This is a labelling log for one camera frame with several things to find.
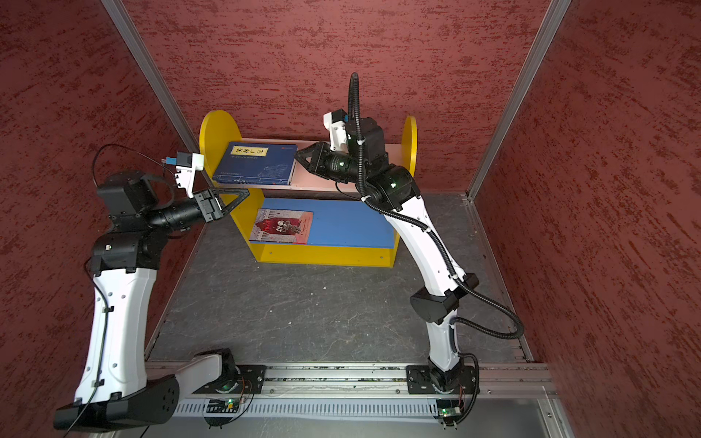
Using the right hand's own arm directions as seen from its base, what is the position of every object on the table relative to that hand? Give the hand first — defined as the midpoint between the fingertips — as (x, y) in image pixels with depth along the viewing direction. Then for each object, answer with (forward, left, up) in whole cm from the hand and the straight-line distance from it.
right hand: (295, 161), depth 60 cm
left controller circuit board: (-40, +24, -49) cm, 68 cm away
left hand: (-7, +11, -5) cm, 14 cm away
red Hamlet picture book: (+8, +12, -33) cm, 36 cm away
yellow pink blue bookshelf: (+6, -10, -34) cm, 36 cm away
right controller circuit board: (-43, -37, -50) cm, 76 cm away
